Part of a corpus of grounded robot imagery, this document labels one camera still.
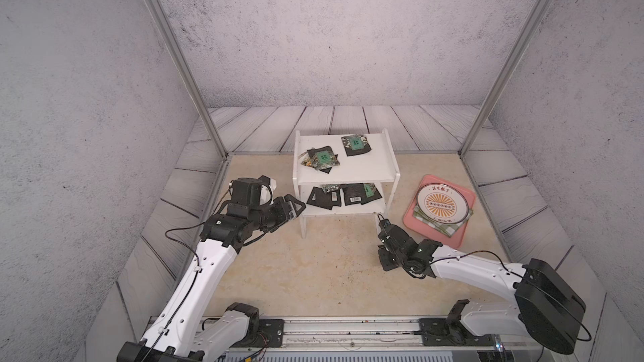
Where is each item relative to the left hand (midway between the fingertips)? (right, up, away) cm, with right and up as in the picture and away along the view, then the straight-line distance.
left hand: (303, 210), depth 72 cm
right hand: (+26, -17, +13) cm, 34 cm away
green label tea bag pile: (+5, +15, +2) cm, 16 cm away
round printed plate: (+53, -2, +29) cm, 60 cm away
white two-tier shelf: (+13, +10, -1) cm, 16 cm away
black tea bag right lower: (+21, +3, +14) cm, 26 cm away
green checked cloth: (+51, -11, +21) cm, 57 cm away
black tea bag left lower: (+7, +3, +13) cm, 15 cm away
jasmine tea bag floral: (+16, +19, +5) cm, 25 cm away
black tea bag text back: (+15, +4, +13) cm, 21 cm away
